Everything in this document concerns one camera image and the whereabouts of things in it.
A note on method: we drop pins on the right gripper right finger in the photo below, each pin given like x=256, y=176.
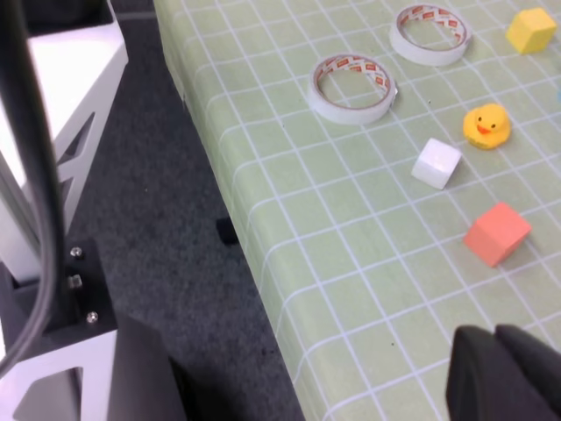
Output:
x=539, y=362

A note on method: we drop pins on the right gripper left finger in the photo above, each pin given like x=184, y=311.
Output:
x=485, y=383

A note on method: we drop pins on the green checkered cloth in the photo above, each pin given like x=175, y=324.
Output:
x=362, y=268

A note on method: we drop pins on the orange cube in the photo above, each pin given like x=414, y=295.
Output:
x=497, y=234

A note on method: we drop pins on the white cube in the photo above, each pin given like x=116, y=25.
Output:
x=436, y=163

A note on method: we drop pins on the yellow rubber duck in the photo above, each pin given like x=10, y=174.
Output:
x=487, y=126

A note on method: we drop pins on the black floor block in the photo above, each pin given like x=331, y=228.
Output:
x=226, y=231

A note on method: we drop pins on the lower tape roll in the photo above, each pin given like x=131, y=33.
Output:
x=350, y=89

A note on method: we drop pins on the tape roll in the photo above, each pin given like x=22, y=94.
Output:
x=350, y=89
x=429, y=35

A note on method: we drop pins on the upper tape roll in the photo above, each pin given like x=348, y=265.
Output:
x=429, y=35

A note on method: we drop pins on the yellow cube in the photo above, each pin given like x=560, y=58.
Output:
x=531, y=30

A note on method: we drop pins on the white aluminium frame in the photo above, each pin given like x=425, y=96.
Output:
x=61, y=64

